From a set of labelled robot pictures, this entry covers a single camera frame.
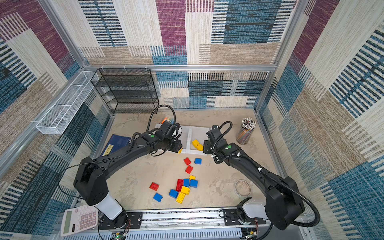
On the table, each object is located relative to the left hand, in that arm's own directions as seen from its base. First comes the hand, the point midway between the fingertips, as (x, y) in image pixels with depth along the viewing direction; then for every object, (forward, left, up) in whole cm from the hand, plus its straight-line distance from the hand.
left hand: (181, 143), depth 84 cm
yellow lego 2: (+6, -11, -14) cm, 19 cm away
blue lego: (-3, -9, -15) cm, 18 cm away
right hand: (-2, -16, -1) cm, 16 cm away
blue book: (+11, +45, -13) cm, 48 cm away
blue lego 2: (-17, -3, -14) cm, 22 cm away
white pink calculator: (-33, +48, -13) cm, 60 cm away
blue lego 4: (-22, +4, -14) cm, 27 cm away
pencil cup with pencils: (+9, -38, -3) cm, 39 cm away
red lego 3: (-18, +15, -13) cm, 27 cm away
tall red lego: (-18, +1, -14) cm, 23 cm away
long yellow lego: (-24, 0, -14) cm, 28 cm away
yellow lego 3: (-21, -2, -13) cm, 25 cm away
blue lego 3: (-17, -7, -14) cm, 23 cm away
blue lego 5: (-23, +13, -16) cm, 31 cm away
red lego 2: (-9, -4, -14) cm, 17 cm away
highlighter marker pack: (+29, +11, -13) cm, 34 cm away
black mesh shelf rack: (+44, +40, +3) cm, 60 cm away
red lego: (-3, -3, -15) cm, 15 cm away
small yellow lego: (-14, -6, -14) cm, 20 cm away
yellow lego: (+7, -8, -11) cm, 15 cm away
